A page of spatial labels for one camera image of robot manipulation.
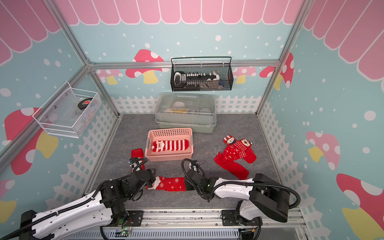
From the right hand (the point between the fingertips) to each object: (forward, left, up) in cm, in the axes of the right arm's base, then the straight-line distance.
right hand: (185, 181), depth 84 cm
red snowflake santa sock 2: (+17, +33, -5) cm, 37 cm away
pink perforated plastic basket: (+33, +12, 0) cm, 36 cm away
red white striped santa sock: (+24, +11, 0) cm, 27 cm away
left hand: (+1, +16, +8) cm, 18 cm away
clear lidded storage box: (+42, -8, +14) cm, 45 cm away
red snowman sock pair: (+20, -31, -1) cm, 37 cm away
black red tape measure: (+31, +52, +32) cm, 69 cm away
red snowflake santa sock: (-1, +9, -2) cm, 10 cm away
